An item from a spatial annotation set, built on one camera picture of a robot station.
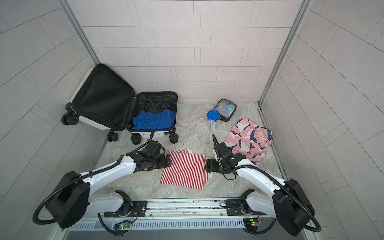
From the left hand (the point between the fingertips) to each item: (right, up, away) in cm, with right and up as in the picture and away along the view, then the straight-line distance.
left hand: (170, 161), depth 85 cm
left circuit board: (-16, -21, -21) cm, 34 cm away
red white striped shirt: (+10, -4, -2) cm, 11 cm away
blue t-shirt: (-14, +23, +15) cm, 31 cm away
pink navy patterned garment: (+49, +11, +10) cm, 51 cm away
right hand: (+22, -3, -3) cm, 22 cm away
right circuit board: (+41, -23, -17) cm, 50 cm away
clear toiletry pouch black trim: (+37, +32, +28) cm, 56 cm away
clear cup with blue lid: (+25, +25, +9) cm, 37 cm away
